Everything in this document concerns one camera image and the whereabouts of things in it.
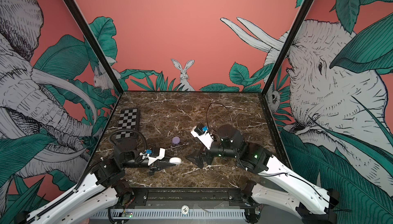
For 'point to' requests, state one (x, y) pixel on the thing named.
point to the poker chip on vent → (185, 209)
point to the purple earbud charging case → (176, 140)
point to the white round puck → (176, 160)
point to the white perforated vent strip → (169, 213)
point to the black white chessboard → (129, 120)
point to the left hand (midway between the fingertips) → (175, 159)
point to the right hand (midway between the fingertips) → (191, 146)
